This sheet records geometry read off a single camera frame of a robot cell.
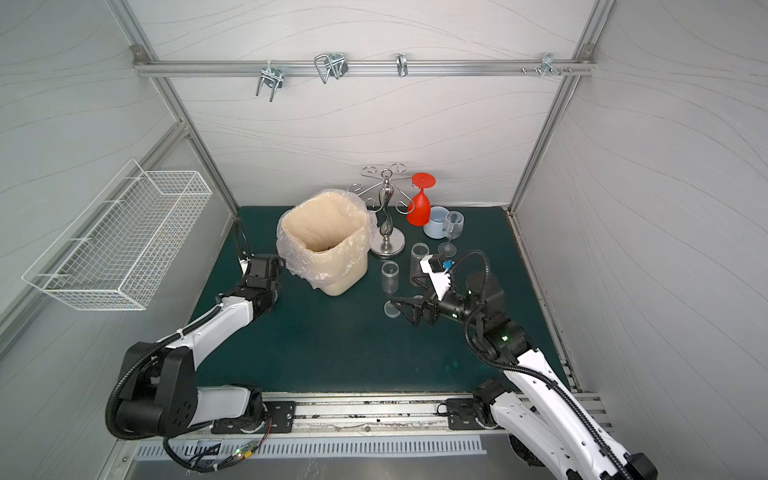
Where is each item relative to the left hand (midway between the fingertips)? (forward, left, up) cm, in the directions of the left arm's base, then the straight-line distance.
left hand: (257, 278), depth 88 cm
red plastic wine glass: (+23, -49, +9) cm, 55 cm away
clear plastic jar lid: (-5, -40, -9) cm, 42 cm away
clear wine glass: (+20, -61, +2) cm, 64 cm away
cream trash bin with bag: (+16, -17, -2) cm, 23 cm away
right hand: (-12, -44, +16) cm, 48 cm away
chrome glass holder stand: (+21, -37, +14) cm, 45 cm away
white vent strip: (-40, -30, -11) cm, 51 cm away
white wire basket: (-7, +23, +22) cm, 33 cm away
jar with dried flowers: (+3, -40, -2) cm, 40 cm away
